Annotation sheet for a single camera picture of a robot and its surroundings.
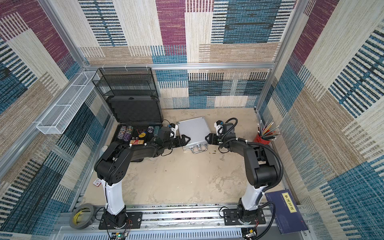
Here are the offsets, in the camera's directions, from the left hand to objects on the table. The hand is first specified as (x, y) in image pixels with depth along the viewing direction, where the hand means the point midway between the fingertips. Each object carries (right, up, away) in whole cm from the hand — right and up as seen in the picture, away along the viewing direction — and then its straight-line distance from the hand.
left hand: (187, 140), depth 96 cm
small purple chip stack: (-26, +7, +9) cm, 29 cm away
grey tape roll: (-54, -34, -22) cm, 67 cm away
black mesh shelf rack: (-43, +39, +9) cm, 58 cm away
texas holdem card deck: (-33, -2, +4) cm, 33 cm away
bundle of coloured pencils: (+49, +5, -2) cm, 50 cm away
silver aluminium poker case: (+6, +6, +7) cm, 11 cm away
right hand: (+15, 0, +2) cm, 15 cm away
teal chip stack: (-22, +6, +9) cm, 25 cm away
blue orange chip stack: (-44, +5, +7) cm, 45 cm away
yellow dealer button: (-32, +2, +9) cm, 33 cm away
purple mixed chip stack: (-40, +4, +7) cm, 41 cm away
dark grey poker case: (-35, +14, +9) cm, 39 cm away
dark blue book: (+50, -35, -22) cm, 65 cm away
